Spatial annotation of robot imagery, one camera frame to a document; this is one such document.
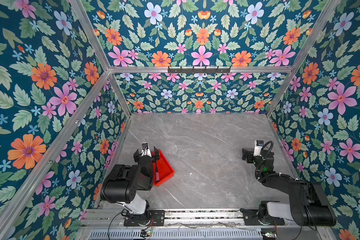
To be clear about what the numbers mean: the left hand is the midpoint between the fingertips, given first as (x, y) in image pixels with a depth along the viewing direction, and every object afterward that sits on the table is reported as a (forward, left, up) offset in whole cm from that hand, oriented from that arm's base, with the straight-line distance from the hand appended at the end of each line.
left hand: (146, 144), depth 89 cm
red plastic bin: (-11, -10, -10) cm, 18 cm away
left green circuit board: (-43, -2, -12) cm, 45 cm away
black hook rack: (+36, -34, +26) cm, 56 cm away
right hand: (-5, -64, -3) cm, 65 cm away
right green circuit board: (-48, -63, -11) cm, 80 cm away
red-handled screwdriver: (-17, -6, -9) cm, 20 cm away
